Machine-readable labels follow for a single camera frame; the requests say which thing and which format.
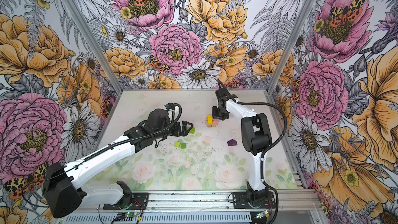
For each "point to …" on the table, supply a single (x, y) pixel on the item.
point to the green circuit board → (130, 214)
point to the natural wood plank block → (211, 125)
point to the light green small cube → (177, 144)
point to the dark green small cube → (183, 145)
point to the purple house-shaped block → (231, 142)
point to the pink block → (216, 121)
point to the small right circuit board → (264, 213)
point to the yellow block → (210, 118)
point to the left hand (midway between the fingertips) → (184, 129)
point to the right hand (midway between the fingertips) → (216, 120)
